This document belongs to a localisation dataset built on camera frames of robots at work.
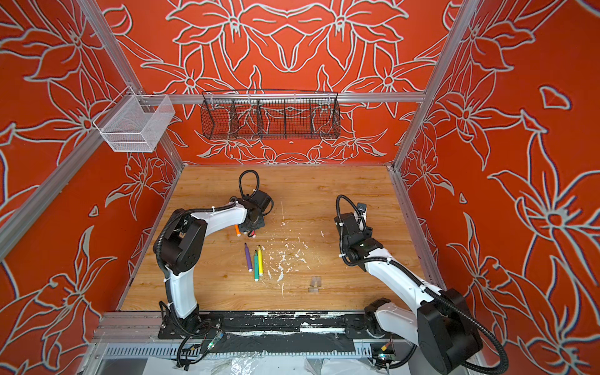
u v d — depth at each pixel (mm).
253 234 811
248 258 876
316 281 825
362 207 713
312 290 796
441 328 391
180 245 510
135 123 922
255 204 773
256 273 834
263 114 1003
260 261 869
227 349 697
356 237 645
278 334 723
